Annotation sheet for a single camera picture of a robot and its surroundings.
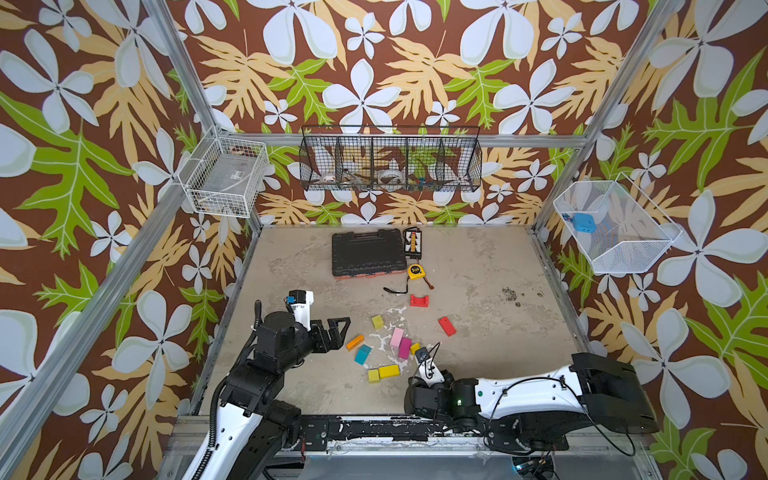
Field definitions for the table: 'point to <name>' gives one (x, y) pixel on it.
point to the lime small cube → (373, 376)
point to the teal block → (362, 354)
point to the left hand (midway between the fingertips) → (335, 318)
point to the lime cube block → (378, 322)
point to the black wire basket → (391, 159)
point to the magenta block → (404, 348)
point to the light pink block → (396, 336)
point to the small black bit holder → (412, 240)
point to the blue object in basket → (583, 222)
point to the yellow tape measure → (415, 272)
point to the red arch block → (419, 301)
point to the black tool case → (368, 254)
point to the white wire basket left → (225, 177)
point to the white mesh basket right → (631, 233)
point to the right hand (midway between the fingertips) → (419, 386)
